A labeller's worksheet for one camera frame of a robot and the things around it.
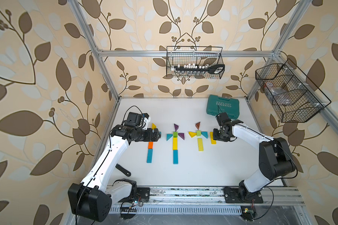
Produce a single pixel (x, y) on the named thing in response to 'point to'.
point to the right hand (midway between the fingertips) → (216, 137)
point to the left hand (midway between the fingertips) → (153, 134)
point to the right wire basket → (295, 99)
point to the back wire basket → (195, 62)
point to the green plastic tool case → (215, 106)
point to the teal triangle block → (205, 134)
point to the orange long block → (150, 145)
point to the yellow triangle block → (153, 126)
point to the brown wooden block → (197, 125)
